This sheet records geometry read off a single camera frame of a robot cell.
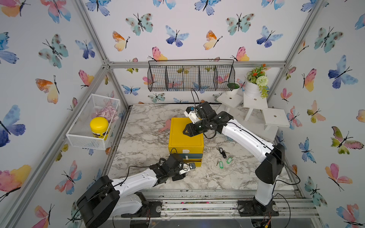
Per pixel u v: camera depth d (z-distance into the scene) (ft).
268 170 1.67
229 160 2.99
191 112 2.33
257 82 2.76
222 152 3.10
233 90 3.07
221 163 2.98
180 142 2.48
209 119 1.97
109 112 2.27
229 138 1.78
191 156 2.88
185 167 2.37
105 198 1.35
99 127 2.09
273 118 3.07
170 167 2.12
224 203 2.53
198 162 2.80
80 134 2.00
